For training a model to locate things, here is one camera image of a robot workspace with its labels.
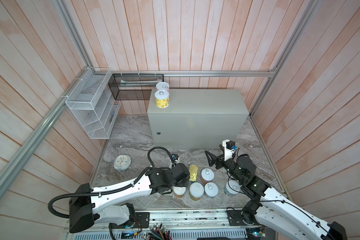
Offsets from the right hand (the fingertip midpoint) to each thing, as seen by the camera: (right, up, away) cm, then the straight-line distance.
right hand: (213, 148), depth 75 cm
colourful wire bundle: (-27, -32, -15) cm, 45 cm away
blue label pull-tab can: (0, -23, +4) cm, 23 cm away
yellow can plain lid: (-17, -23, +2) cm, 28 cm away
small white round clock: (-53, -11, +17) cm, 57 cm away
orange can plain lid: (-8, -22, +2) cm, 24 cm away
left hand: (-17, -16, +1) cm, 24 cm away
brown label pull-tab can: (-1, -17, +9) cm, 19 cm away
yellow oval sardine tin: (-8, -15, +13) cm, 22 cm away
